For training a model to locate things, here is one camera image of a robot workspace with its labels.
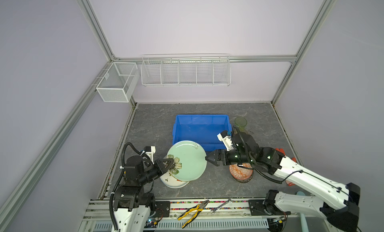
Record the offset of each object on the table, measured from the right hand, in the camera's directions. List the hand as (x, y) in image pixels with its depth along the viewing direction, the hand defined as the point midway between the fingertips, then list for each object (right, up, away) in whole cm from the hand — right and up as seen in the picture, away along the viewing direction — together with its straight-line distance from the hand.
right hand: (210, 159), depth 67 cm
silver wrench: (+10, -24, +10) cm, 28 cm away
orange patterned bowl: (+17, -11, +11) cm, 23 cm away
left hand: (-17, -2, +3) cm, 18 cm away
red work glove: (+47, -2, +27) cm, 55 cm away
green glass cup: (+23, +16, +32) cm, 43 cm away
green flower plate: (-10, -2, +4) cm, 11 cm away
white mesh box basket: (-60, +43, +35) cm, 82 cm away
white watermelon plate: (-21, -16, +14) cm, 30 cm away
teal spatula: (+43, -30, +1) cm, 53 cm away
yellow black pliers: (-5, -26, +7) cm, 28 cm away
